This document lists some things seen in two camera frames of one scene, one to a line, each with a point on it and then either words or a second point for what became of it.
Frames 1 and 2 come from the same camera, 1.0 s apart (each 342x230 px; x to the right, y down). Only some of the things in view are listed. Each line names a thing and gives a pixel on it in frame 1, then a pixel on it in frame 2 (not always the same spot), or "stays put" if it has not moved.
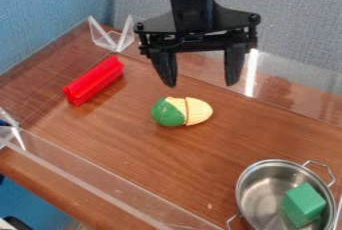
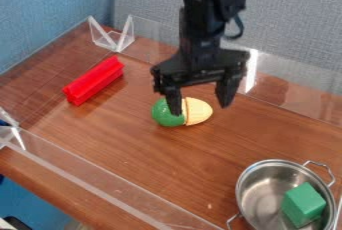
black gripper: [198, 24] → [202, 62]
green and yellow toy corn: [175, 112] stays put
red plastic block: [94, 79] stays put
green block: [302, 205] stays put
